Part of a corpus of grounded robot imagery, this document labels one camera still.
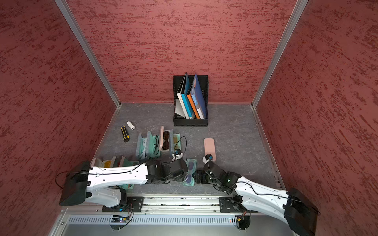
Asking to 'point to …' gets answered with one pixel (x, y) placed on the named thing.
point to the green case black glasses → (152, 145)
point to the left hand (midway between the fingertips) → (181, 175)
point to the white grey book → (180, 109)
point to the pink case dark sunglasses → (164, 140)
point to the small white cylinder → (130, 125)
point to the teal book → (187, 99)
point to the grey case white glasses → (141, 145)
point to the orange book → (194, 107)
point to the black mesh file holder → (179, 121)
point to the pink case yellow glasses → (97, 162)
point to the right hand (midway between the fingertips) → (199, 178)
